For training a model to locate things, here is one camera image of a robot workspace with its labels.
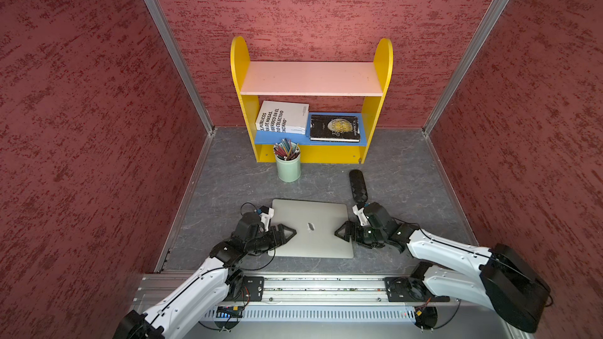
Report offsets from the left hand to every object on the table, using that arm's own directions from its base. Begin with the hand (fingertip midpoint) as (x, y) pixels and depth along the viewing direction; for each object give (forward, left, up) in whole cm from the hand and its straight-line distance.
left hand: (290, 241), depth 80 cm
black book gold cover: (+45, -16, +11) cm, 49 cm away
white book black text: (+49, +6, +14) cm, 51 cm away
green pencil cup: (+28, +2, +2) cm, 28 cm away
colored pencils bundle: (+34, +3, +9) cm, 35 cm away
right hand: (0, -18, -2) cm, 19 cm away
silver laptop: (+9, -9, -8) cm, 15 cm away
